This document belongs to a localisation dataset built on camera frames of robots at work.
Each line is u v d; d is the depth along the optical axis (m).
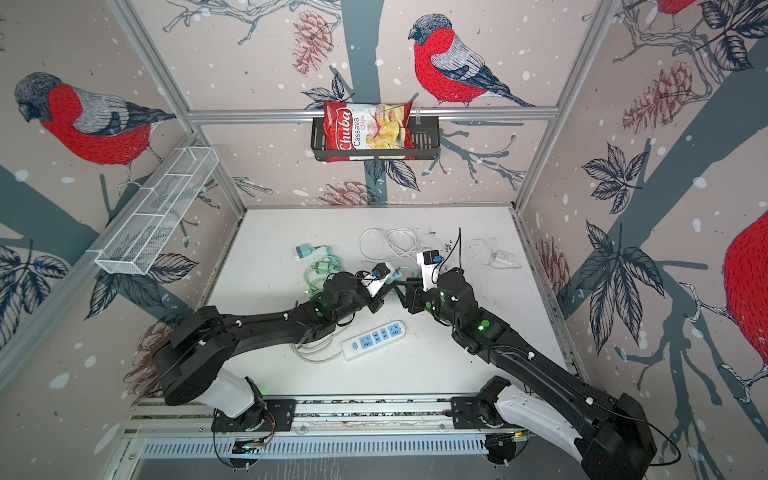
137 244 0.71
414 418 0.75
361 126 0.88
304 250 1.06
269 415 0.73
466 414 0.73
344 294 0.63
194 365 0.43
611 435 0.39
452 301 0.55
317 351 0.84
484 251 1.07
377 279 0.69
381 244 1.08
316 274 1.01
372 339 0.84
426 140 0.95
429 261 0.65
